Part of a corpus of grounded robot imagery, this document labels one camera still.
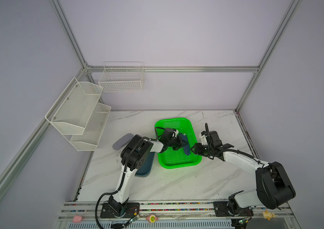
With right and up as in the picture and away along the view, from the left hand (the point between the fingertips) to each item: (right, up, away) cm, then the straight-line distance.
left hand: (188, 142), depth 96 cm
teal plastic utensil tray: (-29, -16, -8) cm, 34 cm away
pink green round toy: (-22, -33, -29) cm, 49 cm away
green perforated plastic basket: (-13, -10, -4) cm, 16 cm away
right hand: (+2, -3, -8) cm, 8 cm away
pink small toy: (-60, -35, -26) cm, 74 cm away
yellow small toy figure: (+34, -32, -28) cm, 54 cm away
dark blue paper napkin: (-1, -3, -3) cm, 4 cm away
